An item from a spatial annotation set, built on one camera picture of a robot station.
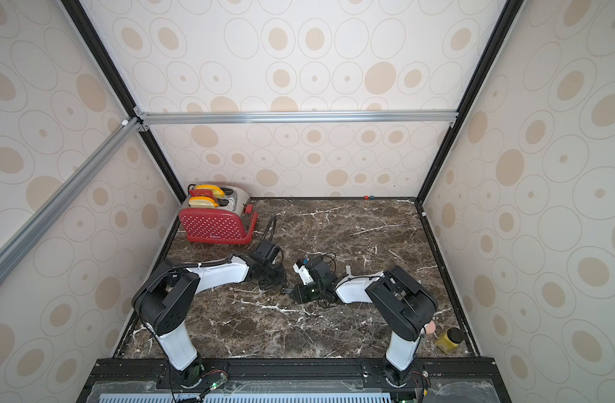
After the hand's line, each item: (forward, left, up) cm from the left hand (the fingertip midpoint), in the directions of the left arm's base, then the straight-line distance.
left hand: (293, 280), depth 91 cm
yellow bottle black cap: (-22, -47, +8) cm, 52 cm away
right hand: (-7, +1, -2) cm, 7 cm away
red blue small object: (+47, -35, -4) cm, 59 cm away
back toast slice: (+27, +30, +18) cm, 44 cm away
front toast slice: (+22, +34, +18) cm, 44 cm away
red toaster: (+19, +28, +14) cm, 37 cm away
